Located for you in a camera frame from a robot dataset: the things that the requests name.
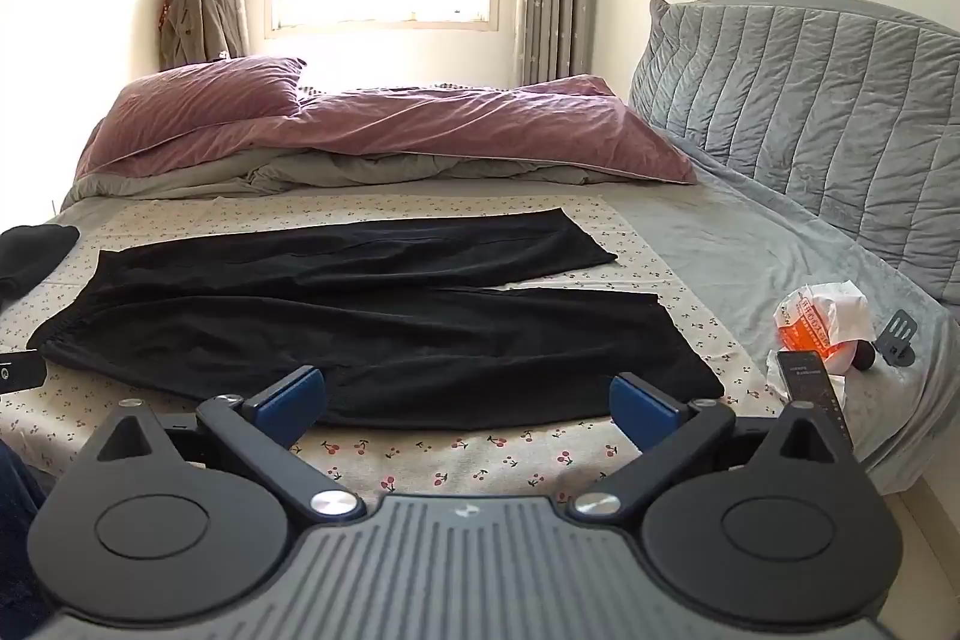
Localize black metal bracket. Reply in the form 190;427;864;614
879;308;918;366

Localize black remote control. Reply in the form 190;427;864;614
776;350;854;455

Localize black pants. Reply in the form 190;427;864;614
26;206;725;429

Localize person's leg in jeans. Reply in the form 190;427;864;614
0;441;55;620

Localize white orange plastic bag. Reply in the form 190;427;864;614
766;280;873;402

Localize hanging grey jacket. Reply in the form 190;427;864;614
156;0;245;72

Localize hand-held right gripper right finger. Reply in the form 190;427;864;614
568;372;860;525

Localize grey bedspread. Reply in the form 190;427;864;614
585;128;955;470

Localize grey quilted headboard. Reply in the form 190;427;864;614
628;0;960;305

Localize pink duvet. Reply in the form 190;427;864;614
161;74;699;186

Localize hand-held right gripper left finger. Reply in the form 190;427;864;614
73;366;362;524

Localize pink pillow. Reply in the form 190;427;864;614
75;56;308;178

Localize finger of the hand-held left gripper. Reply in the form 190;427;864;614
0;350;47;396

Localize grey blanket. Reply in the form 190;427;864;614
60;148;601;211

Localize dark cloth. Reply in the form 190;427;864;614
0;224;80;313

